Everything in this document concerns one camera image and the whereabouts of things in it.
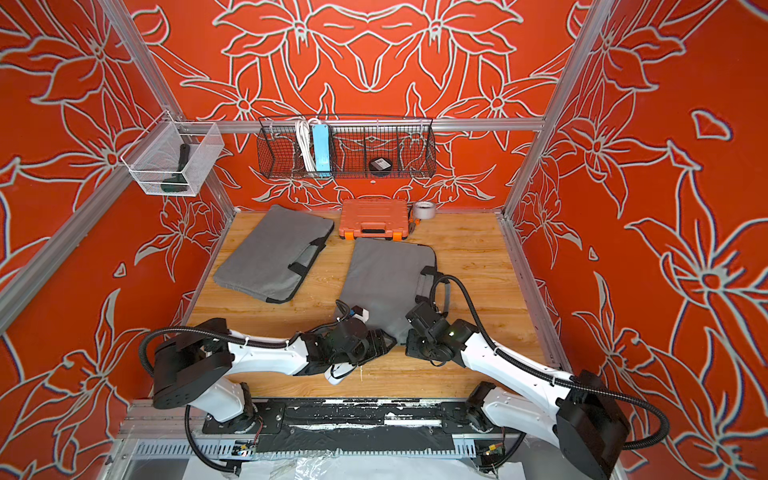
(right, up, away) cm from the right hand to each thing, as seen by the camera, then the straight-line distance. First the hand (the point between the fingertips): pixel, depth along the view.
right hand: (407, 345), depth 81 cm
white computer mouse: (-17, -2, -12) cm, 21 cm away
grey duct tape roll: (+10, +41, +35) cm, 55 cm away
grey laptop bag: (-46, +21, +20) cm, 54 cm away
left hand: (-4, 0, -1) cm, 4 cm away
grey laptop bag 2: (-7, +16, +16) cm, 23 cm away
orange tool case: (-10, +37, +32) cm, 50 cm away
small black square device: (-8, +53, +14) cm, 56 cm away
